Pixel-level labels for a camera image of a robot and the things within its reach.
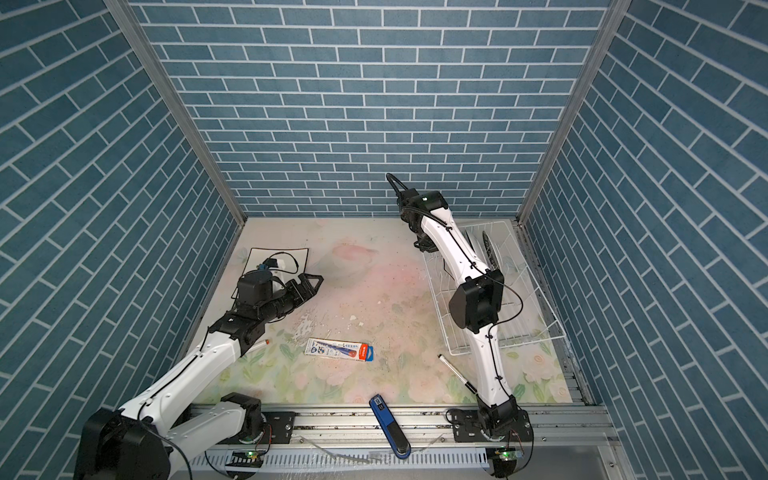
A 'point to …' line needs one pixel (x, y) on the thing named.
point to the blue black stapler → (389, 426)
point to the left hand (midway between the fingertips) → (317, 284)
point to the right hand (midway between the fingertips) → (442, 242)
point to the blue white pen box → (340, 349)
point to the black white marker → (465, 382)
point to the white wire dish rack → (528, 312)
